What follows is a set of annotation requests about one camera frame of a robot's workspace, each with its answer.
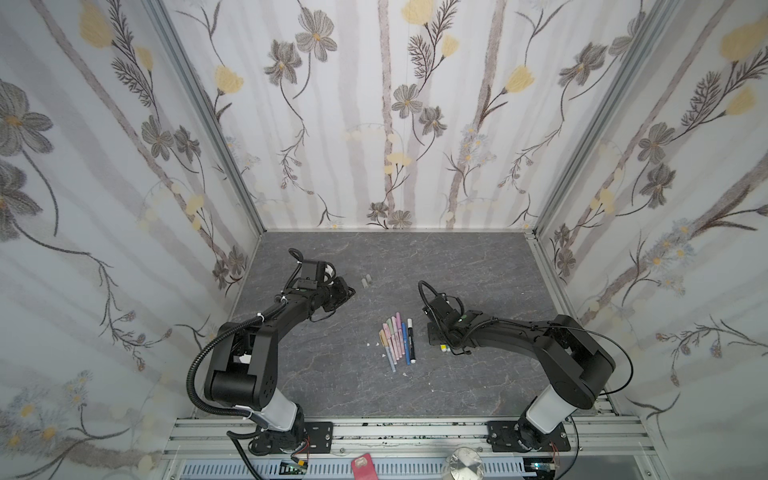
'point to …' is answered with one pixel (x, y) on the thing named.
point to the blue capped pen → (406, 343)
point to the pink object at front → (363, 468)
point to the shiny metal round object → (466, 463)
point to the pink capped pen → (395, 337)
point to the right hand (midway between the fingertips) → (428, 324)
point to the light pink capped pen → (389, 341)
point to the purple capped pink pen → (400, 332)
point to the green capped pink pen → (391, 335)
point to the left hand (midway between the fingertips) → (351, 282)
